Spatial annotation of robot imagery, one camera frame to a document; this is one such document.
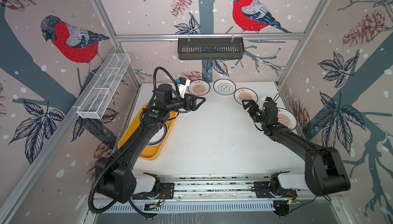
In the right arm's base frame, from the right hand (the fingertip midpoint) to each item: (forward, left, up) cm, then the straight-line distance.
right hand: (245, 105), depth 88 cm
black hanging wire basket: (+39, +20, +13) cm, 46 cm away
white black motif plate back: (+30, +10, -14) cm, 34 cm away
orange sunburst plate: (+28, +29, -14) cm, 43 cm away
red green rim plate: (-15, +50, -12) cm, 54 cm away
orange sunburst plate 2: (+24, -7, -15) cm, 29 cm away
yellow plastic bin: (-25, +54, -14) cm, 61 cm away
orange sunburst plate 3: (+3, -31, -18) cm, 36 cm away
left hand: (-9, +25, +16) cm, 31 cm away
